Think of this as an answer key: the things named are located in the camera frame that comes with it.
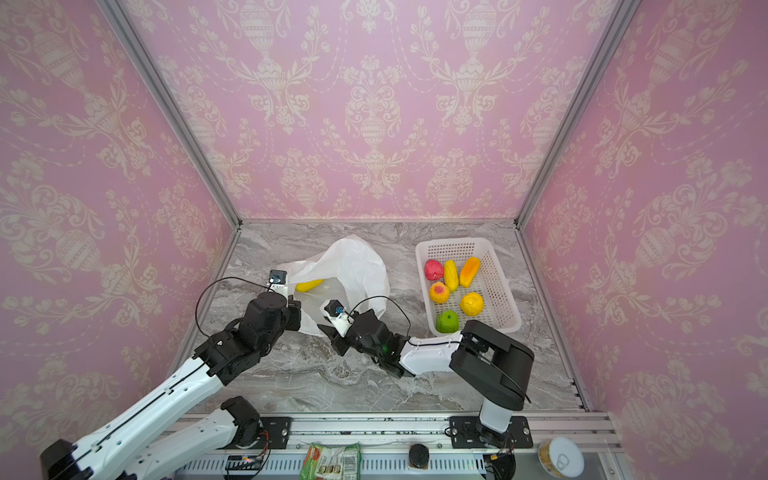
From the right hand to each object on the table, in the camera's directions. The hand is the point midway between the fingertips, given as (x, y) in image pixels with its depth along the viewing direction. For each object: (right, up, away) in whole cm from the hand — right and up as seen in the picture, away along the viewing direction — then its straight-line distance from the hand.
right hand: (324, 320), depth 79 cm
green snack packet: (+4, -31, -10) cm, 33 cm away
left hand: (-7, +6, -2) cm, 10 cm away
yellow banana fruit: (-10, +7, +21) cm, 24 cm away
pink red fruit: (+32, +12, +20) cm, 40 cm away
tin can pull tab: (+56, -27, -13) cm, 63 cm away
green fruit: (+34, -2, +8) cm, 35 cm away
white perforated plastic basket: (+51, +9, +18) cm, 54 cm away
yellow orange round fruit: (+42, +3, +11) cm, 44 cm away
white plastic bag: (+6, +12, +13) cm, 18 cm away
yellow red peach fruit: (+33, +5, +15) cm, 37 cm away
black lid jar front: (+24, -29, -10) cm, 39 cm away
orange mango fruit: (+44, +12, +21) cm, 50 cm away
